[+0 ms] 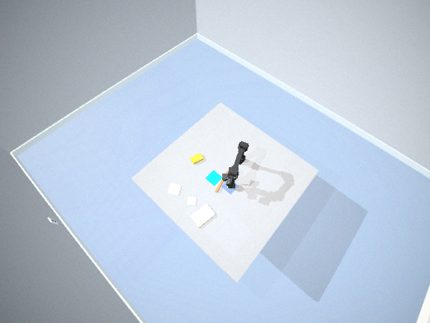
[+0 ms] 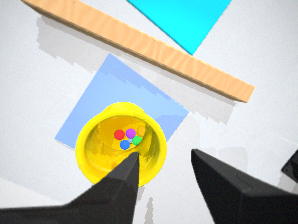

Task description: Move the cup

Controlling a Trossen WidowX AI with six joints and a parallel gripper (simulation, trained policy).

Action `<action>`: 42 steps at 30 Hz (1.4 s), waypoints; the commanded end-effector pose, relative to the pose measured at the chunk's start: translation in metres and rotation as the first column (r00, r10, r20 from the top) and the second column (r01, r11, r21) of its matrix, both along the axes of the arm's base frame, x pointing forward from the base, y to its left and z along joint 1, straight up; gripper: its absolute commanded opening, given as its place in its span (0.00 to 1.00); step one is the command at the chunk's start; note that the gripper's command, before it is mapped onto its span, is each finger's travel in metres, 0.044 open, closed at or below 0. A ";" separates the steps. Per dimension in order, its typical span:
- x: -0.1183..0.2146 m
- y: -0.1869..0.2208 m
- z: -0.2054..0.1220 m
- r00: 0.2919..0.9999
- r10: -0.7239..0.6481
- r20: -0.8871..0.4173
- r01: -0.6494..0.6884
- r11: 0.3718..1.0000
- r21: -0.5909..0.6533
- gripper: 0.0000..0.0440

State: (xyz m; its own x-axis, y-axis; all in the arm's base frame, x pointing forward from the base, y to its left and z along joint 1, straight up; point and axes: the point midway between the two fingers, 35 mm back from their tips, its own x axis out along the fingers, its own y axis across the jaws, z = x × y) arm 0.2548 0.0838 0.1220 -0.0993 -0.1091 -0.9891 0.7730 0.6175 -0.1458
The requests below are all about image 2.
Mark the yellow cup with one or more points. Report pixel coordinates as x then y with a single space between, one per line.
98 152

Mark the orange marble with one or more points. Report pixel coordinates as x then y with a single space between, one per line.
141 131

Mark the purple marble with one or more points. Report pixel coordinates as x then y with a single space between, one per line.
130 133

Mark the red marble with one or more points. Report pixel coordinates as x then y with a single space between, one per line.
119 134

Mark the blue marble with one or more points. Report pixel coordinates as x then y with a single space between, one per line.
124 144

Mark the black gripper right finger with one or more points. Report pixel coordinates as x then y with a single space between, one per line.
235 197

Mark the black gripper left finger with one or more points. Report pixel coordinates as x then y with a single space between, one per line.
111 200

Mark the orange flat bar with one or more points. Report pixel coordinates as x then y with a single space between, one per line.
100 26

